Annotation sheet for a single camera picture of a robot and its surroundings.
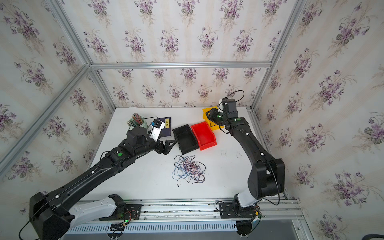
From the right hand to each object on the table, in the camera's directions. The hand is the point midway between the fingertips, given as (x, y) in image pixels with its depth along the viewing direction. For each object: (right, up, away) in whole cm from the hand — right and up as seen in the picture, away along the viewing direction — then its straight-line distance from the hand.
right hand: (209, 113), depth 84 cm
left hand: (-20, -13, -11) cm, 26 cm away
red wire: (-10, -32, +4) cm, 34 cm away
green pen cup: (-46, -6, +9) cm, 47 cm away
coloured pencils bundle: (-45, -3, +10) cm, 46 cm away
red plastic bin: (-1, -14, +17) cm, 22 cm away
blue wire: (-17, -35, +3) cm, 39 cm away
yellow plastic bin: (+4, -7, +21) cm, 23 cm away
